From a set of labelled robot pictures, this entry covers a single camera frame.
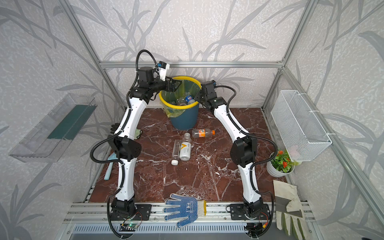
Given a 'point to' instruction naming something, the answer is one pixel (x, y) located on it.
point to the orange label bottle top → (202, 133)
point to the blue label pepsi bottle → (189, 99)
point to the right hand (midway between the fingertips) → (196, 90)
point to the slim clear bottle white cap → (176, 150)
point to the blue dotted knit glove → (189, 207)
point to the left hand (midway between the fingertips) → (177, 74)
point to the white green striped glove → (290, 212)
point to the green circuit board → (130, 227)
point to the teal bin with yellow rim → (180, 106)
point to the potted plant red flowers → (281, 165)
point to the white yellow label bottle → (185, 148)
